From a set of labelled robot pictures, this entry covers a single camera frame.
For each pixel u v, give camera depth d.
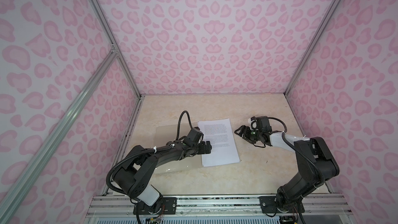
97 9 0.76
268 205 0.74
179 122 0.72
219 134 0.98
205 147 0.81
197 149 0.78
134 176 0.44
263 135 0.73
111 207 0.75
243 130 0.86
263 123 0.76
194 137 0.71
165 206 0.73
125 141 1.00
